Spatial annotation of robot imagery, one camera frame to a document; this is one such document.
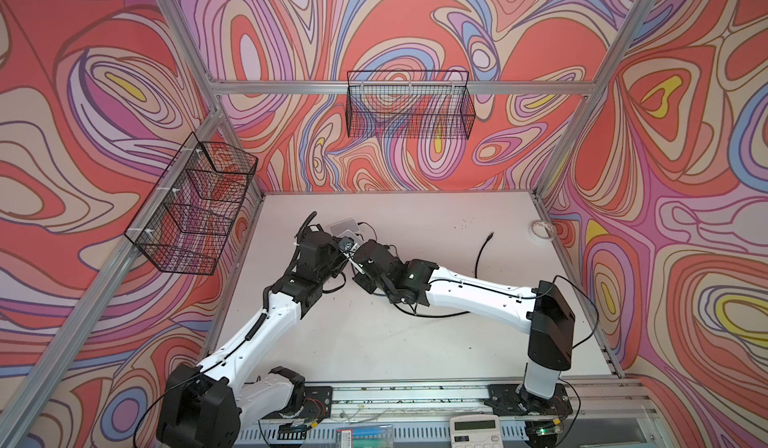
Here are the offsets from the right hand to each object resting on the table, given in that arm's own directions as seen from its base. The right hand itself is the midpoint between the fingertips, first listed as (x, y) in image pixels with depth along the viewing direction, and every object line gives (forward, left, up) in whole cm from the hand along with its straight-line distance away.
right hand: (364, 265), depth 79 cm
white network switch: (+26, +9, -16) cm, 32 cm away
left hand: (+6, +1, +4) cm, 7 cm away
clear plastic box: (-36, -3, -18) cm, 41 cm away
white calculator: (-36, -25, -15) cm, 47 cm away
